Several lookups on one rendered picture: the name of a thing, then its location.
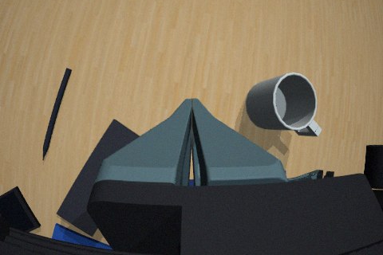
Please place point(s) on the grey mug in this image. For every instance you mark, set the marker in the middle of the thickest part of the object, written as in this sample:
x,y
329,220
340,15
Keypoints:
x,y
296,104

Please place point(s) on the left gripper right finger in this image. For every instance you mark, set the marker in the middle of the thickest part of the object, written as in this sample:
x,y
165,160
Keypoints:
x,y
225,157

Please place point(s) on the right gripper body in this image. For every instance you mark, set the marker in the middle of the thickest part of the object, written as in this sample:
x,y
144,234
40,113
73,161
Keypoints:
x,y
329,174

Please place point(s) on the blue notebook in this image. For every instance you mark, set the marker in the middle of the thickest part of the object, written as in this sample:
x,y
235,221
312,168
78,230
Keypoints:
x,y
62,233

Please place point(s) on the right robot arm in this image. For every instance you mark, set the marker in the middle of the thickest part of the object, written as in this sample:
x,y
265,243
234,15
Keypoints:
x,y
374,170

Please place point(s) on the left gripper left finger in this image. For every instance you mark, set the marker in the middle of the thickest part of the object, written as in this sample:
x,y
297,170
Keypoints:
x,y
157,155

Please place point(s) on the black glasses case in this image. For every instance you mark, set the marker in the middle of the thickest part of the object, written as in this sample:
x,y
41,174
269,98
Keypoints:
x,y
73,209

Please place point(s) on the black pen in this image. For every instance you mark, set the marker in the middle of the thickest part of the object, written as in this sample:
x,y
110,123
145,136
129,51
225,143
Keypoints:
x,y
55,111

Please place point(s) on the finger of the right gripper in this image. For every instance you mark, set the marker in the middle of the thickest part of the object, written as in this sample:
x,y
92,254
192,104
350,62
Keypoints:
x,y
311,175

